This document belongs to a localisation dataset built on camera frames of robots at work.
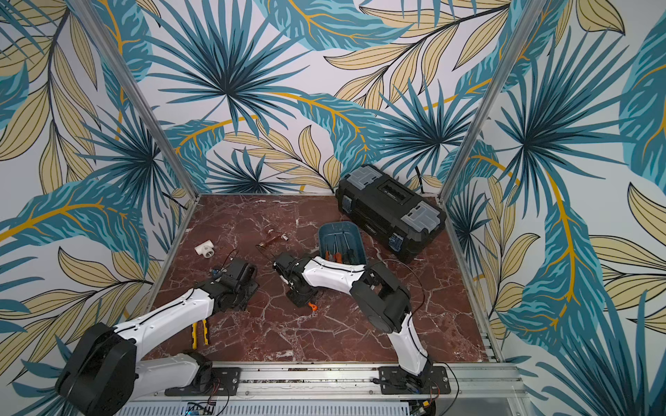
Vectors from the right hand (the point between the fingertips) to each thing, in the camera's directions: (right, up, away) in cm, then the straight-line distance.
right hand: (303, 296), depth 90 cm
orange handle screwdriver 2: (+12, +13, +9) cm, 20 cm away
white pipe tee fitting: (-38, +16, +8) cm, 42 cm away
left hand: (-17, +3, -3) cm, 17 cm away
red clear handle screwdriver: (-18, +17, +11) cm, 27 cm away
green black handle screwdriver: (+17, +13, +8) cm, 23 cm away
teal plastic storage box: (+13, +18, +14) cm, 26 cm away
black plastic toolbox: (+30, +29, +3) cm, 42 cm away
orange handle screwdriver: (+7, +14, +10) cm, 19 cm away
